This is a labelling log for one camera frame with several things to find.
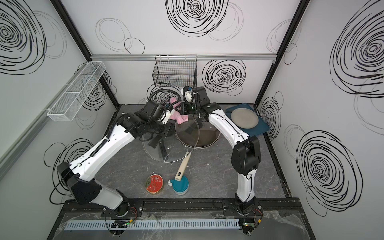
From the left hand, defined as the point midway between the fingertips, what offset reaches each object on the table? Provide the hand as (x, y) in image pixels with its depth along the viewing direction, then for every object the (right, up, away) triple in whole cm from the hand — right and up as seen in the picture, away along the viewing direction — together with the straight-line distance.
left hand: (170, 128), depth 74 cm
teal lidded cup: (+5, -30, -1) cm, 30 cm away
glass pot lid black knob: (0, -16, +20) cm, 25 cm away
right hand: (+2, +10, +6) cm, 12 cm away
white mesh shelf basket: (-51, +12, 0) cm, 52 cm away
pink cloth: (+3, +6, +1) cm, 7 cm away
